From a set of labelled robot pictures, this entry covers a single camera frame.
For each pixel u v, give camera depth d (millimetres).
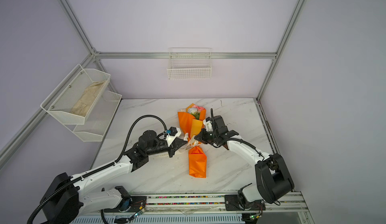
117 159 535
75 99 775
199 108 1075
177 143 675
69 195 395
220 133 672
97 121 908
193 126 951
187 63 956
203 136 748
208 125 798
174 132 626
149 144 589
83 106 755
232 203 732
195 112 1069
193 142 825
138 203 735
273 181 425
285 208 736
